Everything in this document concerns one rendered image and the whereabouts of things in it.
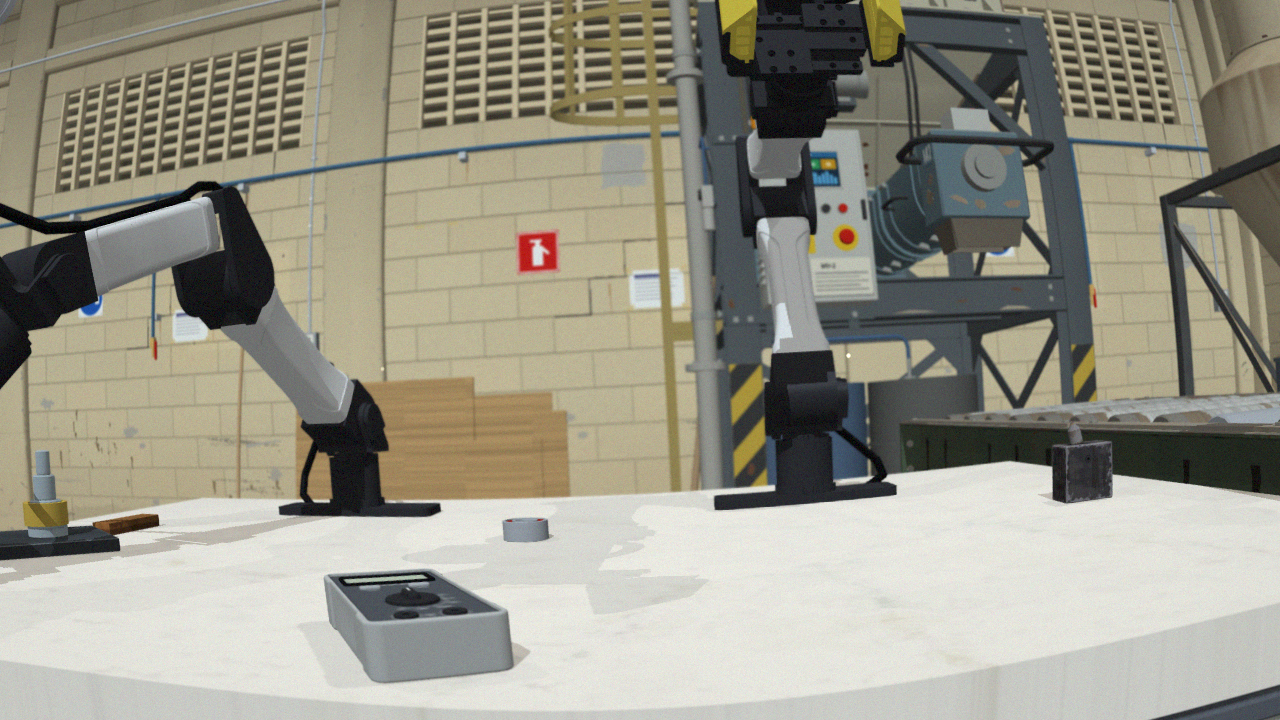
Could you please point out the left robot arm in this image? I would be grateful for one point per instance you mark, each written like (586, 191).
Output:
(804, 396)

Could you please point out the yellow sleeve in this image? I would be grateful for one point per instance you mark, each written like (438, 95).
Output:
(45, 514)

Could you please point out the red and grey ball bearing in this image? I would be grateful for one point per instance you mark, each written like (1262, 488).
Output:
(529, 529)

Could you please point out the grey multimeter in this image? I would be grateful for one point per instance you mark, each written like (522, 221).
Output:
(438, 629)

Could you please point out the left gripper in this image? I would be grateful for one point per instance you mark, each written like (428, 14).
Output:
(835, 36)

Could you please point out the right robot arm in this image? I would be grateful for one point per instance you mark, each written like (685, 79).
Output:
(214, 286)

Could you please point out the brown rectangular block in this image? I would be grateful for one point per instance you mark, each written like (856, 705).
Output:
(128, 524)

